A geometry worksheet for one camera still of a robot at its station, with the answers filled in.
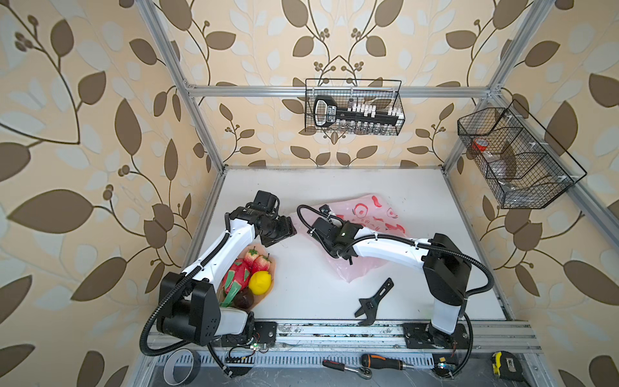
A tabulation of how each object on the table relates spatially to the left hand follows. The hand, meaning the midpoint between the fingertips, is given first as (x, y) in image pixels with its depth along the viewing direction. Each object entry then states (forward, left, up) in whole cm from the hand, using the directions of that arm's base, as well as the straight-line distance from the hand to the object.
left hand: (286, 231), depth 83 cm
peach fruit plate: (-4, +9, -8) cm, 13 cm away
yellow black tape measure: (-37, -65, -9) cm, 75 cm away
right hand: (+3, -20, -3) cm, 20 cm away
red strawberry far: (-7, +13, -8) cm, 17 cm away
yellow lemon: (-15, +8, -7) cm, 19 cm away
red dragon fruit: (-15, +15, -4) cm, 22 cm away
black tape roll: (-37, +29, -15) cm, 50 cm away
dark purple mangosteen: (-21, +12, -5) cm, 24 cm away
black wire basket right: (+11, -75, +22) cm, 79 cm away
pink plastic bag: (+14, -33, -7) cm, 36 cm away
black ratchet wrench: (-39, -24, -11) cm, 47 cm away
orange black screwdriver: (-36, -29, -11) cm, 47 cm away
